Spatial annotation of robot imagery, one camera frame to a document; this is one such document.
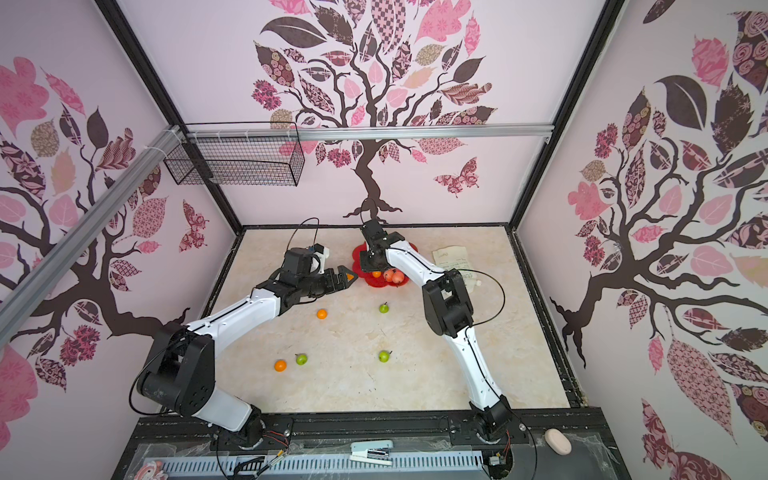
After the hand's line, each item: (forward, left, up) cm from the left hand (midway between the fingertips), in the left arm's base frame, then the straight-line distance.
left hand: (348, 282), depth 87 cm
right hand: (+14, -5, -7) cm, 16 cm away
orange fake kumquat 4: (-20, +19, -12) cm, 31 cm away
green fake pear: (-2, -11, -12) cm, 16 cm away
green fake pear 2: (-18, -11, -12) cm, 24 cm away
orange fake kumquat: (-2, -1, +5) cm, 6 cm away
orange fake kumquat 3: (-4, +10, -12) cm, 16 cm away
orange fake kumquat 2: (+11, -8, -11) cm, 18 cm away
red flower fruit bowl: (+8, -6, -11) cm, 15 cm away
